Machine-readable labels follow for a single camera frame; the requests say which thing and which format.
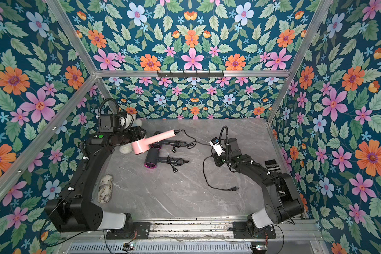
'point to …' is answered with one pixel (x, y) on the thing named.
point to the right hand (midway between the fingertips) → (217, 151)
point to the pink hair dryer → (143, 145)
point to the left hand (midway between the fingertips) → (141, 131)
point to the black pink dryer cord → (203, 162)
